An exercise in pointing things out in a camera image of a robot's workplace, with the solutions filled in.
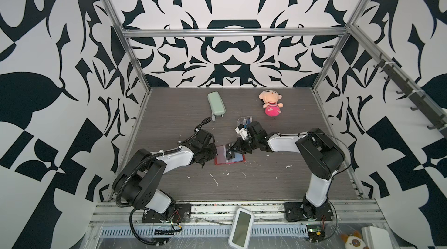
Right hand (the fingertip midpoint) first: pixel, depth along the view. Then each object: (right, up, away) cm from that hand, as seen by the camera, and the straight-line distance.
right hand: (230, 149), depth 89 cm
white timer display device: (+3, -25, -22) cm, 34 cm away
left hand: (-6, -1, +1) cm, 6 cm away
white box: (+53, -27, -24) cm, 64 cm away
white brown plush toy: (+45, -29, -23) cm, 59 cm away
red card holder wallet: (-5, -5, 0) cm, 7 cm away
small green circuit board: (+34, -29, -18) cm, 48 cm away
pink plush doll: (+25, +26, +18) cm, 41 cm away
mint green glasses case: (-7, +22, +19) cm, 30 cm away
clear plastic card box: (+8, +13, +11) cm, 20 cm away
